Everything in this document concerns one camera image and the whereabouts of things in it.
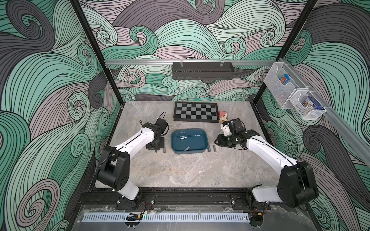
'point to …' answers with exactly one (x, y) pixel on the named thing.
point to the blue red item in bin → (284, 80)
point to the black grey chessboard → (196, 111)
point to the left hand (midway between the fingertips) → (157, 146)
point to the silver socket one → (164, 149)
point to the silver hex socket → (209, 148)
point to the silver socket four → (188, 147)
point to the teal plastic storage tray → (189, 141)
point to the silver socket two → (214, 148)
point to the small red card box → (223, 115)
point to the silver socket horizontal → (183, 137)
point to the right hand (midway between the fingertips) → (219, 142)
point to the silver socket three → (155, 151)
